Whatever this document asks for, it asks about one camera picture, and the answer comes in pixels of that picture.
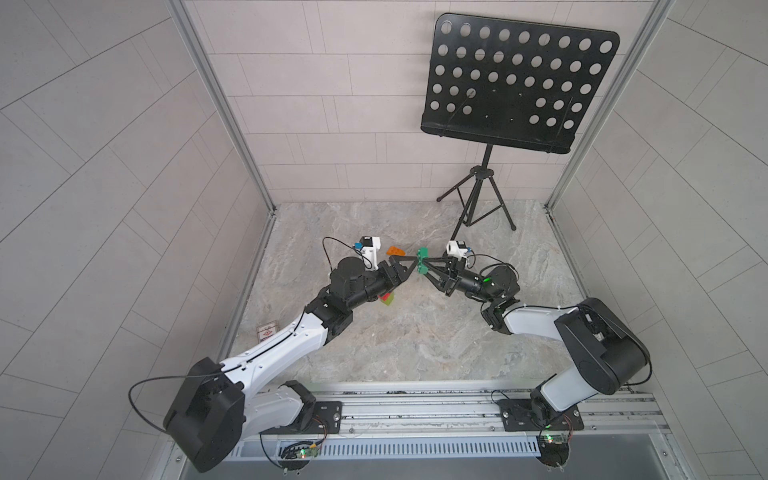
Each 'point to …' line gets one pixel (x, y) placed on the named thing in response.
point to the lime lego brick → (389, 299)
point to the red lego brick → (385, 296)
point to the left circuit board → (296, 457)
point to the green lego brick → (423, 253)
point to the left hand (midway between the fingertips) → (419, 267)
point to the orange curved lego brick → (394, 251)
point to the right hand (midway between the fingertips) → (426, 272)
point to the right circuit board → (553, 449)
